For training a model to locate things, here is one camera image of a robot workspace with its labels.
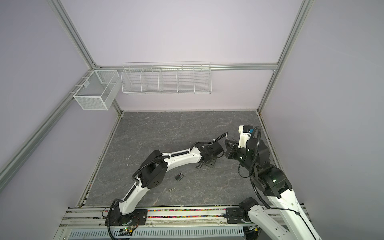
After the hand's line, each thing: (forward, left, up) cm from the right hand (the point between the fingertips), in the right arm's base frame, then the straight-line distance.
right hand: (226, 141), depth 65 cm
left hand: (+4, +6, -30) cm, 31 cm away
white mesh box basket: (+42, +78, -4) cm, 89 cm away
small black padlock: (-4, +24, -30) cm, 39 cm away
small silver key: (-11, +28, -31) cm, 43 cm away
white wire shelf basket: (+52, +22, -1) cm, 56 cm away
